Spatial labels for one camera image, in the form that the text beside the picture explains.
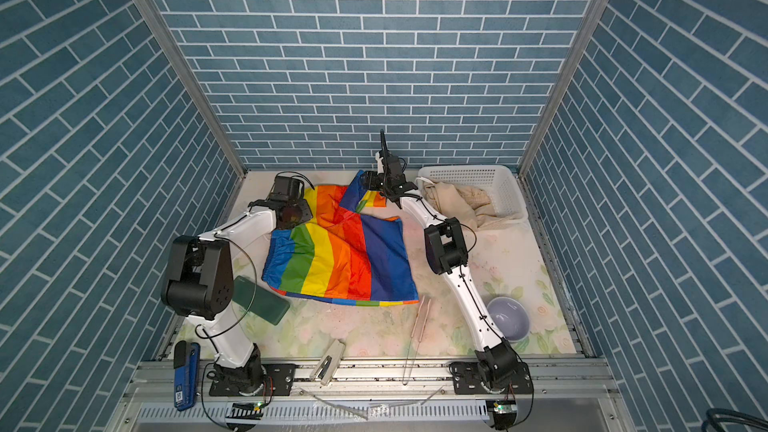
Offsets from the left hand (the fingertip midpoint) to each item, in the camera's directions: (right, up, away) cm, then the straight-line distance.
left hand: (306, 211), depth 98 cm
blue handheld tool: (-21, -37, -25) cm, 50 cm away
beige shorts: (+53, +2, -2) cm, 54 cm away
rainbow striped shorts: (+14, -14, -7) cm, 21 cm away
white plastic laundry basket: (+69, +11, +14) cm, 71 cm away
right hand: (+18, +14, +13) cm, 26 cm away
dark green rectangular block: (-9, -25, -13) cm, 30 cm away
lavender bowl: (+62, -29, -16) cm, 70 cm away
